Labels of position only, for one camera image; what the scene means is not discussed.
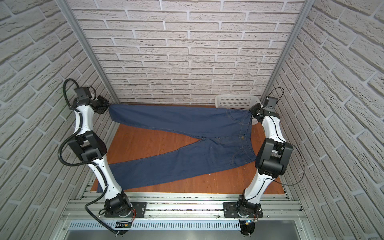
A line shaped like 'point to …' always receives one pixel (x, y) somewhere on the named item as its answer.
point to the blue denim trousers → (226, 139)
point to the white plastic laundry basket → (237, 101)
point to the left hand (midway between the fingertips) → (108, 99)
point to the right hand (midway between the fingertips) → (253, 106)
